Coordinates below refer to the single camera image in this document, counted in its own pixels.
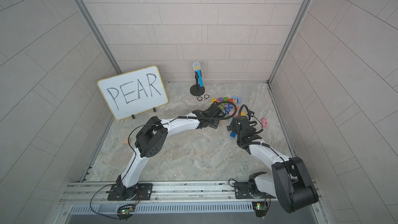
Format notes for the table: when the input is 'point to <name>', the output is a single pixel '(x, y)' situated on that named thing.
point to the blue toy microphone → (196, 67)
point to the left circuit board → (125, 211)
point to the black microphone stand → (196, 89)
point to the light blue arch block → (239, 100)
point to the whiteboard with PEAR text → (133, 92)
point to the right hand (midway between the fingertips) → (239, 122)
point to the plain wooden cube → (125, 141)
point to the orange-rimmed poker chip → (199, 98)
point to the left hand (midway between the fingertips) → (217, 120)
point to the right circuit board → (260, 208)
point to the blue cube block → (232, 134)
